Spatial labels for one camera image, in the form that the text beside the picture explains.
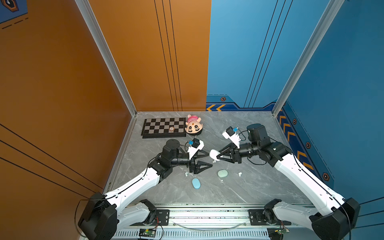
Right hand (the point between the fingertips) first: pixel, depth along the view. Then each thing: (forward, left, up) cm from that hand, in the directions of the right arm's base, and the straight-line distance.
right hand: (218, 155), depth 67 cm
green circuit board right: (-26, -30, -27) cm, 48 cm away
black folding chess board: (+34, +34, -21) cm, 53 cm away
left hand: (-1, +4, -3) cm, 5 cm away
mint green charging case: (+2, -5, -25) cm, 25 cm away
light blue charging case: (-4, +11, -25) cm, 27 cm away
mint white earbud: (+2, +17, -25) cm, 30 cm away
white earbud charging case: (0, +3, +1) cm, 3 cm away
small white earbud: (+2, -15, -26) cm, 30 cm away
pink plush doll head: (+33, +13, -17) cm, 39 cm away
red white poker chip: (+33, +28, -22) cm, 49 cm away
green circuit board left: (-26, +34, -29) cm, 52 cm away
